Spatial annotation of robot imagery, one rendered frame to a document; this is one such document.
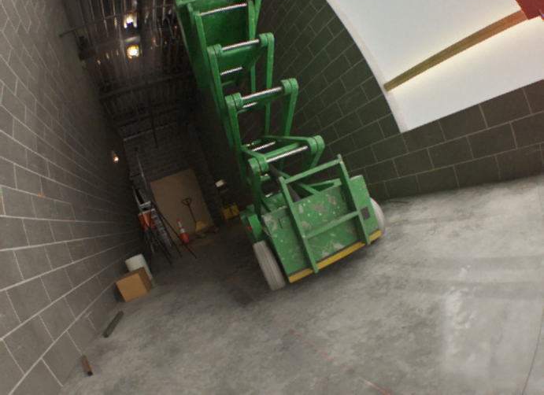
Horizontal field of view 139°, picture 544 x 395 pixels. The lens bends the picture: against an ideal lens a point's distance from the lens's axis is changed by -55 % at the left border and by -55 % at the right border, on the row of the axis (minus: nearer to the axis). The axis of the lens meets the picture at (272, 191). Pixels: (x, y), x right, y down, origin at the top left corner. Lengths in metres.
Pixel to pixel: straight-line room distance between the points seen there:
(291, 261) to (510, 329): 0.99
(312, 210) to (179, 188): 8.07
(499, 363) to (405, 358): 0.28
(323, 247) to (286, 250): 0.19
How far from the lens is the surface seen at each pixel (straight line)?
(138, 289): 2.67
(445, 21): 2.28
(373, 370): 0.73
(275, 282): 1.25
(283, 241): 1.11
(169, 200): 8.93
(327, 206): 1.17
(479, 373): 0.69
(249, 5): 1.98
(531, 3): 1.77
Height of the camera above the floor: 0.58
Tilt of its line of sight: 1 degrees down
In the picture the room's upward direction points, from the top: 21 degrees counter-clockwise
